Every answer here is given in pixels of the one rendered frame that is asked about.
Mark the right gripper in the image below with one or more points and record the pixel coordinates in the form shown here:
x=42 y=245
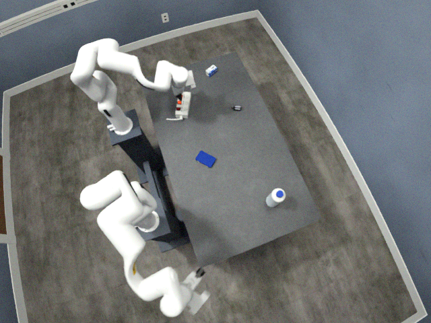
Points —
x=194 y=279

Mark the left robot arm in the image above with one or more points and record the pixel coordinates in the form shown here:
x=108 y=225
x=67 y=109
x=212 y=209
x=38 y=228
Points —
x=93 y=83

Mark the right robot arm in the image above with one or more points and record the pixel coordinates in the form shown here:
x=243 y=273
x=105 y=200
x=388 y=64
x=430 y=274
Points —
x=128 y=205

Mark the white power strip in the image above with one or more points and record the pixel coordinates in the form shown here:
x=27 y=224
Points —
x=182 y=106

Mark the white bottle with blue cap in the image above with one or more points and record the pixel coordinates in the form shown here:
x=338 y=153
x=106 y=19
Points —
x=277 y=196

